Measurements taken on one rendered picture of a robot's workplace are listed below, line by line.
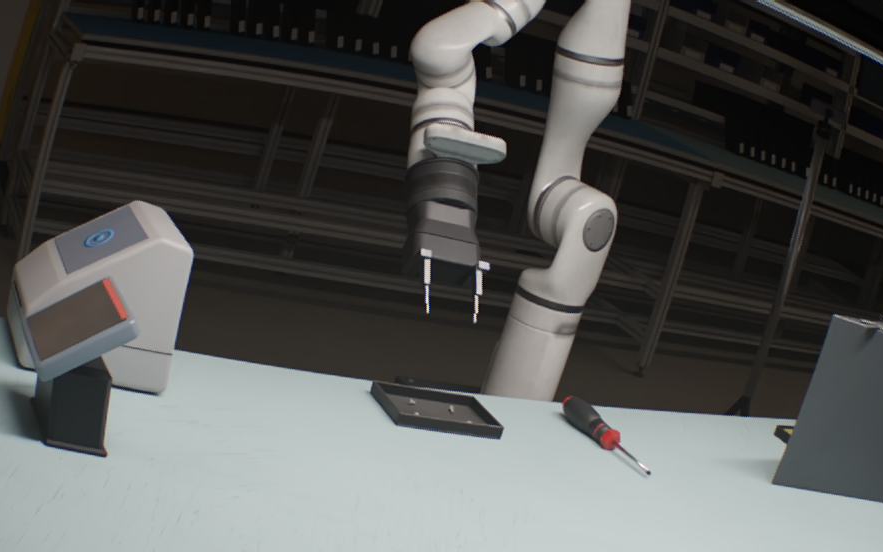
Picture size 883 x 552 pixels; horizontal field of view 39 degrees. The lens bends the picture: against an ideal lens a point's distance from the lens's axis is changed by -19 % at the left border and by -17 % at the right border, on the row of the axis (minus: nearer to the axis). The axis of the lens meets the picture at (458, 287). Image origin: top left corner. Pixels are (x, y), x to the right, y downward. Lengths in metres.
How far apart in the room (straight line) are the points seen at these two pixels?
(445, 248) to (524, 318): 0.39
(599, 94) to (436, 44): 0.27
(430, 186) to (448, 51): 0.18
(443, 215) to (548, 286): 0.36
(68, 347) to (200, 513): 0.17
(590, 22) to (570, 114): 0.14
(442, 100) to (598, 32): 0.28
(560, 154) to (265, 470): 0.85
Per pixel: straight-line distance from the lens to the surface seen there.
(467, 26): 1.69
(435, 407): 1.46
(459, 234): 1.56
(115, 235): 1.25
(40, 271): 1.25
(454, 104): 1.63
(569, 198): 1.88
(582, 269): 1.90
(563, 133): 1.88
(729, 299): 6.10
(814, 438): 1.55
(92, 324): 1.07
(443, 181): 1.57
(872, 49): 0.56
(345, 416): 1.37
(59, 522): 0.96
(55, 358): 1.04
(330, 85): 4.70
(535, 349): 1.92
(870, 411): 1.57
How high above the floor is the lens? 1.45
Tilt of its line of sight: 13 degrees down
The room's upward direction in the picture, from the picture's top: 17 degrees clockwise
